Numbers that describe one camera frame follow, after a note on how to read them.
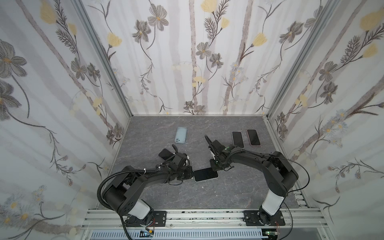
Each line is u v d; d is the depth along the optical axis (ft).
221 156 2.24
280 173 1.57
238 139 3.42
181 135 3.56
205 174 3.02
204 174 3.02
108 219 2.45
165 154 3.23
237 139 3.41
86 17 2.32
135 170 1.64
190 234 2.30
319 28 2.46
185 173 2.61
